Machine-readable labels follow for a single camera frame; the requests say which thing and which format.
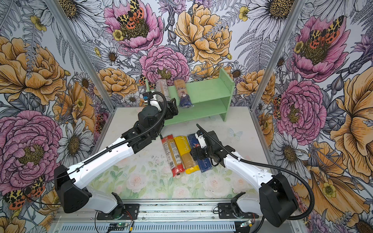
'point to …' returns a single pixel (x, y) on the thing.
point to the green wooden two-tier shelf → (210, 99)
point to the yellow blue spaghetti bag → (184, 100)
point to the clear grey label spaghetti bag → (161, 86)
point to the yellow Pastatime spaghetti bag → (188, 162)
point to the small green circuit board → (117, 226)
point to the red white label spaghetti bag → (172, 154)
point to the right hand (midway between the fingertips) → (198, 154)
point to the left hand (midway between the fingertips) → (168, 105)
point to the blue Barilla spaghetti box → (204, 163)
